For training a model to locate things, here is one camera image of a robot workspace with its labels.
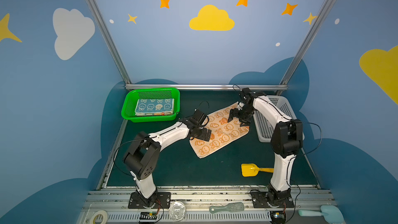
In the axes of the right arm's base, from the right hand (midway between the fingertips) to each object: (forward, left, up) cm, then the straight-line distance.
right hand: (234, 121), depth 92 cm
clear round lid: (-46, +28, -5) cm, 54 cm away
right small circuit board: (-45, -19, -14) cm, 51 cm away
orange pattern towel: (-2, +6, -10) cm, 12 cm away
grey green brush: (-43, +4, -9) cm, 44 cm away
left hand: (-7, +19, -4) cm, 21 cm away
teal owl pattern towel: (+14, +54, -6) cm, 56 cm away
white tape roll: (-49, +63, -8) cm, 80 cm away
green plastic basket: (+8, +71, -5) cm, 71 cm away
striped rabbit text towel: (+8, +54, -7) cm, 55 cm away
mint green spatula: (-43, -44, -11) cm, 62 cm away
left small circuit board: (-49, +43, -13) cm, 66 cm away
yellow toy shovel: (-25, -9, -10) cm, 28 cm away
